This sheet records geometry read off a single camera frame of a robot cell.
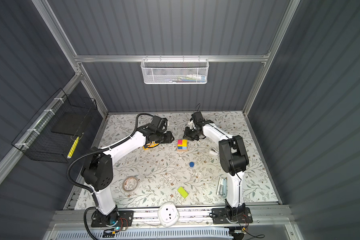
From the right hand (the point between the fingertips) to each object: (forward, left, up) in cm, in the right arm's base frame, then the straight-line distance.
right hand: (185, 137), depth 97 cm
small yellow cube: (-2, 0, -1) cm, 3 cm away
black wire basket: (-14, +65, +23) cm, 70 cm away
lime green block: (-32, +1, -7) cm, 33 cm away
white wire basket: (+48, +8, +20) cm, 52 cm away
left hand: (-4, +7, +5) cm, 10 cm away
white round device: (-43, +8, -4) cm, 44 cm away
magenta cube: (-2, +3, -1) cm, 4 cm away
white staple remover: (-7, -19, -6) cm, 21 cm away
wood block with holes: (-5, +2, -7) cm, 9 cm away
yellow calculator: (-16, +17, +16) cm, 28 cm away
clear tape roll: (-27, +32, -7) cm, 42 cm away
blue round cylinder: (-15, -4, -8) cm, 17 cm away
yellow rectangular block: (-4, +2, -3) cm, 5 cm away
